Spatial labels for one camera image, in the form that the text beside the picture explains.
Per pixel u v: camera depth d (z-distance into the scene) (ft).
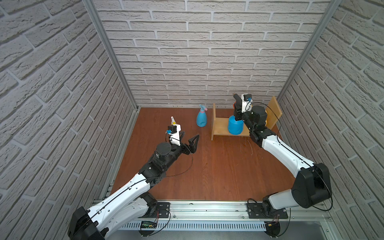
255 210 2.40
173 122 2.93
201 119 3.38
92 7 2.29
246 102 2.19
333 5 2.25
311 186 1.39
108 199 1.46
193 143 2.03
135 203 1.96
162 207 2.45
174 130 1.96
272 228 2.28
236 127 2.77
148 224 2.36
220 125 3.33
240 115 2.37
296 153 1.62
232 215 2.39
